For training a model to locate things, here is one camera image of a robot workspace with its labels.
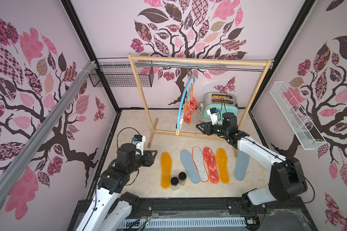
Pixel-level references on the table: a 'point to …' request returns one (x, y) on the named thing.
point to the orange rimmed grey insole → (198, 158)
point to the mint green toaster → (224, 102)
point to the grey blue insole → (186, 157)
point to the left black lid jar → (175, 185)
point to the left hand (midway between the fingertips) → (152, 155)
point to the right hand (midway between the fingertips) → (198, 127)
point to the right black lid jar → (182, 178)
